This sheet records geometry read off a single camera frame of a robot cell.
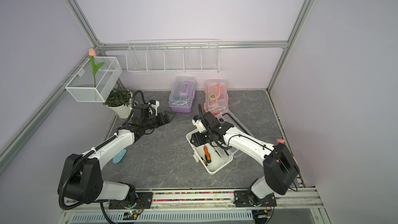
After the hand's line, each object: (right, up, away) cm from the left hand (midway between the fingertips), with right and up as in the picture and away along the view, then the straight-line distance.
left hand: (171, 117), depth 85 cm
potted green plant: (-33, +9, +8) cm, 35 cm away
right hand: (+13, -12, -3) cm, 18 cm away
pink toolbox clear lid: (+28, +18, +17) cm, 38 cm away
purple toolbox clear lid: (+3, +17, +20) cm, 26 cm away
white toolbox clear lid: (+33, -1, +7) cm, 34 cm away
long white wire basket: (-2, +39, +14) cm, 41 cm away
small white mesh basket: (-41, +15, -11) cm, 45 cm away
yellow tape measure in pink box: (+24, +13, +21) cm, 34 cm away
